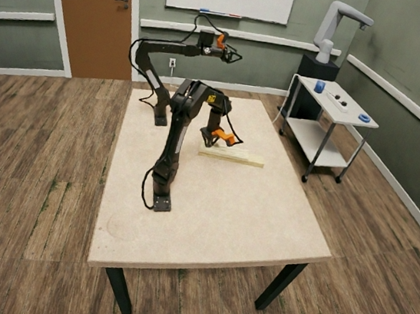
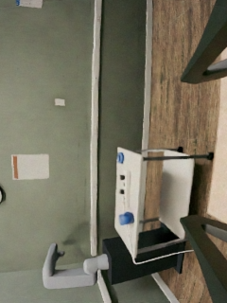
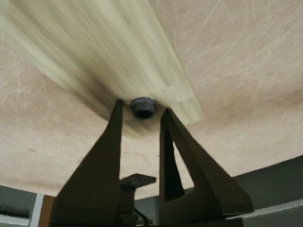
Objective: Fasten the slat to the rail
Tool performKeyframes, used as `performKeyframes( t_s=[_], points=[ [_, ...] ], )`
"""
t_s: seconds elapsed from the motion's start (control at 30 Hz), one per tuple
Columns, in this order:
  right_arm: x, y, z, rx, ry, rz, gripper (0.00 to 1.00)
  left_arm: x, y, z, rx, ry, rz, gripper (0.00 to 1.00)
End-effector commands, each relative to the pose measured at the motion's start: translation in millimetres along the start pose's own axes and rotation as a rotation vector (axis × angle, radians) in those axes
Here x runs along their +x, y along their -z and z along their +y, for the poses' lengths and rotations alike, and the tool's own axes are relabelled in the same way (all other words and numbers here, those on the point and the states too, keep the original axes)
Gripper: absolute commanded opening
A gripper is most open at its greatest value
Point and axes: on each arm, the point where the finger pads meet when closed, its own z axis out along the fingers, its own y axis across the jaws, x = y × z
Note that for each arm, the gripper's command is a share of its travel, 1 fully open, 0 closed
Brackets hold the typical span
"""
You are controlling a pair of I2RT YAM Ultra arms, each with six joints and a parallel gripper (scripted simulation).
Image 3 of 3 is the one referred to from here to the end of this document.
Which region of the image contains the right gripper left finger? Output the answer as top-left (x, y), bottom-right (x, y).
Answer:
top-left (49, 99), bottom-right (123, 223)

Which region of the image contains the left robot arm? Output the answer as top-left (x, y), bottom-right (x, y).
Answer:
top-left (117, 173), bottom-right (157, 226)

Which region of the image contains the light wooden slat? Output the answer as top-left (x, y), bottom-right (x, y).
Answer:
top-left (0, 0), bottom-right (205, 140)

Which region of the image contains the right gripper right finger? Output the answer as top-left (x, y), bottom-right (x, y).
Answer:
top-left (159, 108), bottom-right (255, 225)

